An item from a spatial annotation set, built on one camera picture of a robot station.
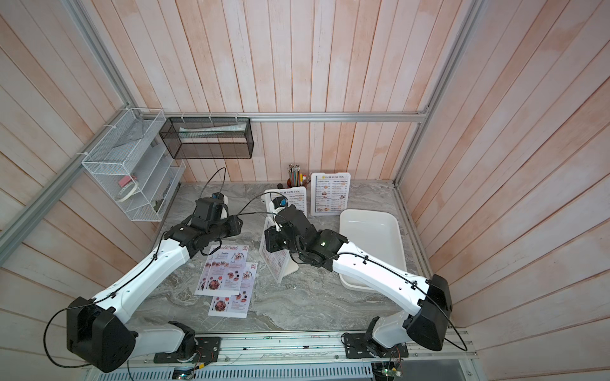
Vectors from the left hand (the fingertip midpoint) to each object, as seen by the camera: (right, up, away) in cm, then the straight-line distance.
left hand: (238, 226), depth 82 cm
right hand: (+11, -1, -11) cm, 15 cm away
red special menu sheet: (-8, -19, +8) cm, 22 cm away
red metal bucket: (+17, +17, +25) cm, 34 cm away
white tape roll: (-38, +15, 0) cm, 41 cm away
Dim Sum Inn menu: (+36, +12, +18) cm, 42 cm away
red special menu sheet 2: (0, -28, -1) cm, 28 cm away
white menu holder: (+15, -13, -1) cm, 20 cm away
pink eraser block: (-39, +16, -1) cm, 43 cm away
